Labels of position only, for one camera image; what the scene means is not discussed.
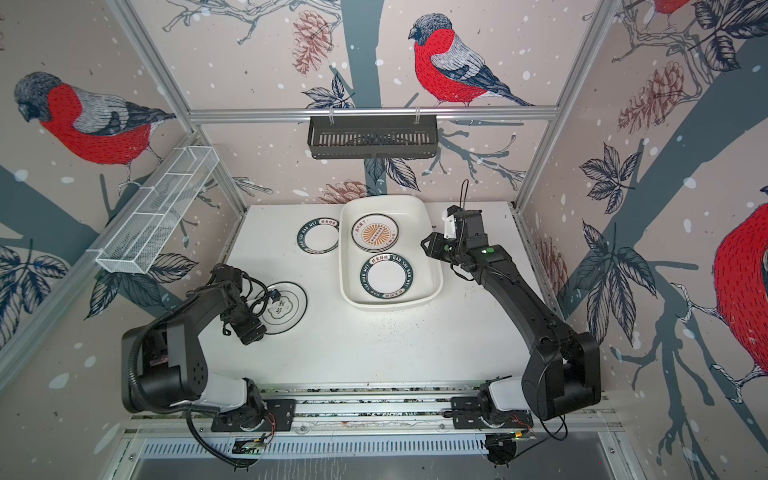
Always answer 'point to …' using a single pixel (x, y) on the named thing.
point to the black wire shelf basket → (372, 138)
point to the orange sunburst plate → (374, 232)
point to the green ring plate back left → (318, 235)
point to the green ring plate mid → (387, 276)
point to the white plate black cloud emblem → (284, 314)
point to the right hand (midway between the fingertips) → (424, 245)
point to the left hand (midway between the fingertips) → (244, 322)
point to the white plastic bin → (416, 218)
